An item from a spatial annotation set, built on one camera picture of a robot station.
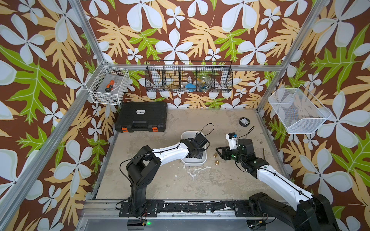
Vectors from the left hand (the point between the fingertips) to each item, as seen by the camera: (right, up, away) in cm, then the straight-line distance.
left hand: (199, 151), depth 90 cm
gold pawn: (+11, -4, +3) cm, 12 cm away
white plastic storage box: (-4, -7, -1) cm, 8 cm away
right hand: (+10, +3, -6) cm, 12 cm away
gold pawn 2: (+11, -7, -1) cm, 13 cm away
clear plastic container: (+5, +46, +8) cm, 47 cm away
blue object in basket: (-5, +42, +3) cm, 42 cm away
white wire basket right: (+57, +25, -9) cm, 62 cm away
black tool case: (-42, +22, +17) cm, 51 cm away
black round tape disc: (+37, +19, +21) cm, 47 cm away
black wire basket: (-9, +50, +8) cm, 52 cm away
